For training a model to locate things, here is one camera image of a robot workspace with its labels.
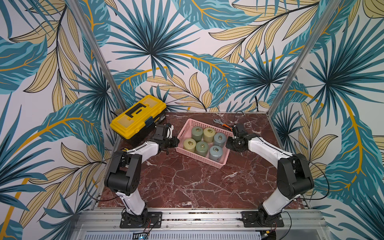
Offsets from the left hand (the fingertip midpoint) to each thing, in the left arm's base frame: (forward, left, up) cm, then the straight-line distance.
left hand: (178, 141), depth 94 cm
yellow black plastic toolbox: (+5, +25, +9) cm, 27 cm away
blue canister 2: (-8, -23, +2) cm, 25 cm away
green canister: (-5, -15, +1) cm, 16 cm away
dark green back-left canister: (+7, -12, +2) cm, 14 cm away
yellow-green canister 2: (+6, -20, +1) cm, 21 cm away
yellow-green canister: (-4, -7, +3) cm, 9 cm away
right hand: (-1, -32, 0) cm, 32 cm away
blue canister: (+1, -26, +1) cm, 26 cm away
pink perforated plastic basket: (+10, -4, -4) cm, 12 cm away
